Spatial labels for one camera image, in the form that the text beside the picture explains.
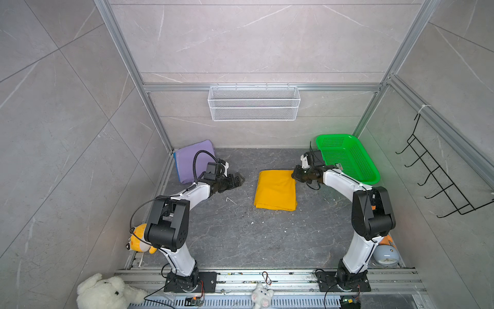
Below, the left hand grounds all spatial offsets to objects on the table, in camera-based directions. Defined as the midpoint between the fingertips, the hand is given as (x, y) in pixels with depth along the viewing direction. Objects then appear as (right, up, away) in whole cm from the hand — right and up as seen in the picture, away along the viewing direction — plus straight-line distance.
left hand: (240, 178), depth 94 cm
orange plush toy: (+64, -26, -13) cm, 70 cm away
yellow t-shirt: (+18, -5, +2) cm, 19 cm away
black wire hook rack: (+72, +3, -27) cm, 77 cm away
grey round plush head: (+58, -28, -21) cm, 68 cm away
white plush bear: (-40, -30, -39) cm, 64 cm away
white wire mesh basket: (+7, +39, +6) cm, 40 cm away
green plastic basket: (+66, +14, +24) cm, 71 cm away
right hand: (+28, +2, +3) cm, 28 cm away
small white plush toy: (+9, -41, -27) cm, 49 cm away
